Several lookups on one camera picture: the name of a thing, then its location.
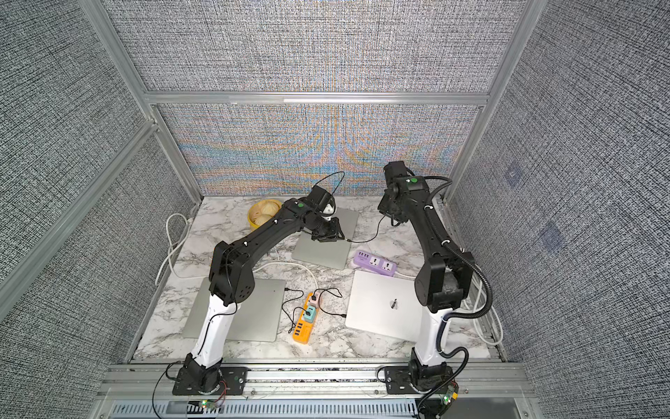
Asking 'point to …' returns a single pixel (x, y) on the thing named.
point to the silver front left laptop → (258, 319)
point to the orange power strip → (304, 331)
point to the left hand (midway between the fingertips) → (348, 235)
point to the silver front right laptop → (385, 305)
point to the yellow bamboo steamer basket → (263, 211)
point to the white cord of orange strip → (291, 264)
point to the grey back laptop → (329, 254)
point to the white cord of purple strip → (406, 275)
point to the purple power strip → (375, 264)
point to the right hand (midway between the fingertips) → (392, 204)
